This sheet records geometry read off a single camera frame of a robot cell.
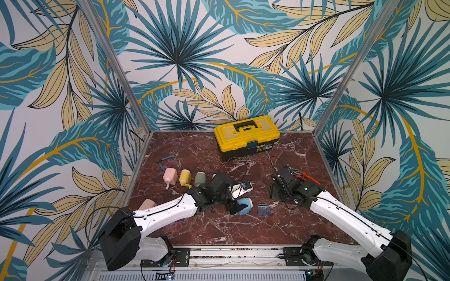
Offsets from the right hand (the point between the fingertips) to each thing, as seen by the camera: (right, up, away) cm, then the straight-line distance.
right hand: (275, 192), depth 80 cm
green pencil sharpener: (-36, +5, +9) cm, 37 cm away
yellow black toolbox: (-13, +26, +16) cm, 33 cm away
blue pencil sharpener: (-12, -5, +2) cm, 13 cm away
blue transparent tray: (-3, -10, +8) cm, 14 cm away
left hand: (-16, -1, -2) cm, 16 cm away
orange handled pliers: (+22, +5, +20) cm, 30 cm away
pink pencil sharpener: (-59, -6, +2) cm, 59 cm away
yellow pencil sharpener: (-43, +5, +10) cm, 45 cm away
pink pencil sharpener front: (-51, +5, +11) cm, 52 cm away
